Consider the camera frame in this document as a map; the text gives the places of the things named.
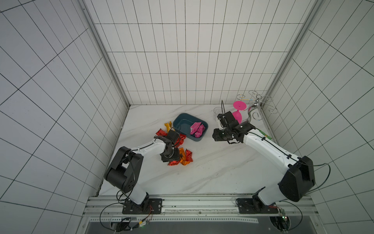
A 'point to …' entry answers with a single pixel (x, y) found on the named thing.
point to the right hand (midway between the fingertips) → (210, 135)
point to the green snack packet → (265, 135)
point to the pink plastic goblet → (238, 106)
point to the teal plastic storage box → (182, 122)
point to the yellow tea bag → (168, 126)
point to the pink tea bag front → (200, 131)
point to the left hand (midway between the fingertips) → (172, 161)
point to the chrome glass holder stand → (259, 101)
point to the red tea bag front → (173, 163)
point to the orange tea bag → (182, 155)
